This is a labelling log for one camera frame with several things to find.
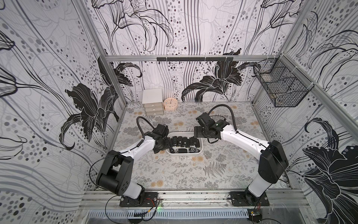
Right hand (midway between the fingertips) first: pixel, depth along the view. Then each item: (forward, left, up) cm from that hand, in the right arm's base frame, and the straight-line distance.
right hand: (201, 131), depth 88 cm
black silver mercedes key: (-9, +19, -10) cm, 23 cm away
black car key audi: (-2, +5, -9) cm, 11 cm away
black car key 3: (-4, +2, -10) cm, 11 cm away
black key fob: (-9, +12, -10) cm, 18 cm away
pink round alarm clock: (+33, +23, -8) cm, 41 cm away
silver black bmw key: (-9, +5, -9) cm, 13 cm away
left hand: (-8, +22, -8) cm, 25 cm away
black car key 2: (-4, +10, -7) cm, 13 cm away
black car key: (-2, +17, -8) cm, 19 cm away
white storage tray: (+3, +11, -7) cm, 13 cm away
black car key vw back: (-2, +14, -7) cm, 16 cm away
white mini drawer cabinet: (+26, +35, +1) cm, 44 cm away
